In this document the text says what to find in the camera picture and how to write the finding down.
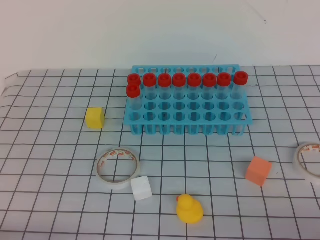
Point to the orange foam cube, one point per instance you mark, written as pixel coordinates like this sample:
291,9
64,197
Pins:
258,171

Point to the blue test tube rack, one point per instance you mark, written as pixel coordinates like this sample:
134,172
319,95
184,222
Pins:
227,116

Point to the white tape roll right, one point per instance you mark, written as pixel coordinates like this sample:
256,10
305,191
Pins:
303,151

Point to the white tape roll left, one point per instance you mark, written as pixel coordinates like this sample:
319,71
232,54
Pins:
117,167

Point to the white black-grid cloth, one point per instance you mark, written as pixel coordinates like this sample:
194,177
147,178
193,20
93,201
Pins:
49,189

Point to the red-capped clear test tube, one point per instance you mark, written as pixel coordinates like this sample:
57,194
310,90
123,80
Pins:
134,96

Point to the white foam cube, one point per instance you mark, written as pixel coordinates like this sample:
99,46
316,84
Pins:
141,188

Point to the white tape roll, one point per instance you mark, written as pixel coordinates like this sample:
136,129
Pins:
303,151
117,167

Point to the yellow foam cube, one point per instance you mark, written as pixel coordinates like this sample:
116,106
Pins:
95,118

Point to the yellow rubber duck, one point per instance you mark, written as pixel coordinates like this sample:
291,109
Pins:
188,209

